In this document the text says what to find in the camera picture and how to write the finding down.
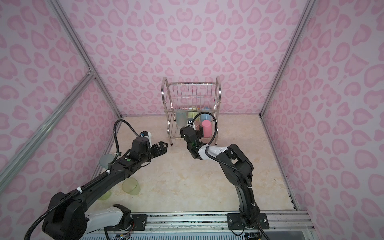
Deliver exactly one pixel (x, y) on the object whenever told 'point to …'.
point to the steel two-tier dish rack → (185, 101)
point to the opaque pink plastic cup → (207, 128)
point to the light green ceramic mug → (193, 112)
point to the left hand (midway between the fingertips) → (163, 144)
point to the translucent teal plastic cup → (181, 116)
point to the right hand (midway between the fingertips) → (191, 124)
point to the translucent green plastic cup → (130, 186)
